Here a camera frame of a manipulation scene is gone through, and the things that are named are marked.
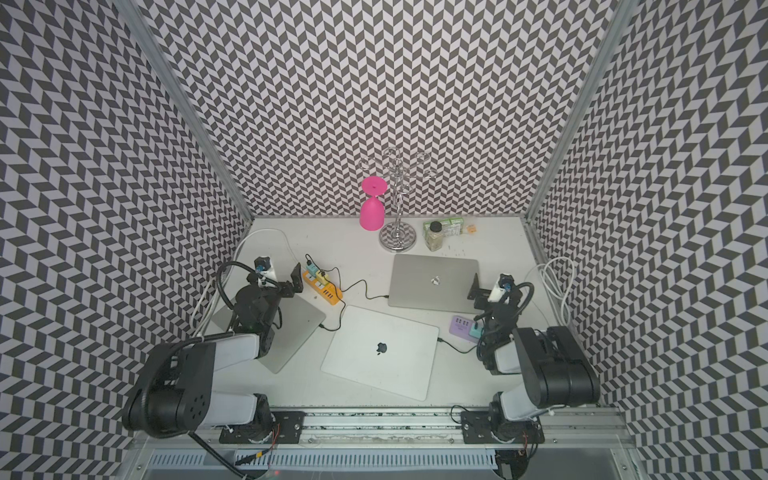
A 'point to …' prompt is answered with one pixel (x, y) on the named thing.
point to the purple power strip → (460, 327)
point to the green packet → (450, 227)
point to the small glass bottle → (434, 237)
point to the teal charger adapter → (312, 269)
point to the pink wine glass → (372, 214)
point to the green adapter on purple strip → (475, 332)
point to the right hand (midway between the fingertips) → (491, 280)
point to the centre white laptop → (387, 352)
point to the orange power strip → (329, 293)
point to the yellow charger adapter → (321, 279)
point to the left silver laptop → (299, 321)
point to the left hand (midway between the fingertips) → (284, 265)
